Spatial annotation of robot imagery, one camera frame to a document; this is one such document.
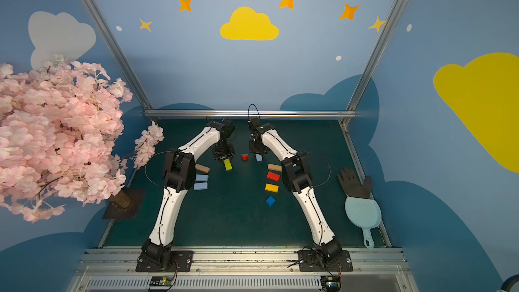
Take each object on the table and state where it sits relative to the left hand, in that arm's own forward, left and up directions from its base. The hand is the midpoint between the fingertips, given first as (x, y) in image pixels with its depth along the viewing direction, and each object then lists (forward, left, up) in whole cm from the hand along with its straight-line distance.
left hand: (230, 158), depth 103 cm
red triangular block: (+1, -8, -1) cm, 8 cm away
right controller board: (-52, -43, -3) cm, 67 cm away
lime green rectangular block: (-3, +1, -1) cm, 4 cm away
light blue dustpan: (-27, -62, 0) cm, 68 cm away
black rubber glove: (-13, -61, -2) cm, 62 cm away
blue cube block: (-23, -21, +1) cm, 31 cm away
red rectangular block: (-9, -23, -2) cm, 25 cm away
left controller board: (-53, +19, -3) cm, 56 cm away
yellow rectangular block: (-16, -22, -1) cm, 27 cm away
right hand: (+6, -14, 0) cm, 16 cm away
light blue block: (+1, -15, 0) cm, 15 cm away
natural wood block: (-5, -23, 0) cm, 24 cm away
